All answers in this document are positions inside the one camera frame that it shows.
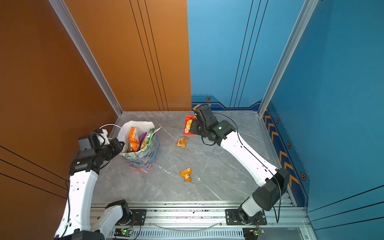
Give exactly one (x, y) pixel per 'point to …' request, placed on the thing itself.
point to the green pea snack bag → (149, 137)
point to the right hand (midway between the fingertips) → (193, 126)
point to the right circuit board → (252, 233)
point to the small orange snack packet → (181, 142)
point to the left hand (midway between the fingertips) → (125, 140)
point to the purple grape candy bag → (142, 137)
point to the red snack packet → (187, 123)
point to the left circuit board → (123, 232)
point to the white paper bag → (142, 161)
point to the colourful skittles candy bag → (133, 141)
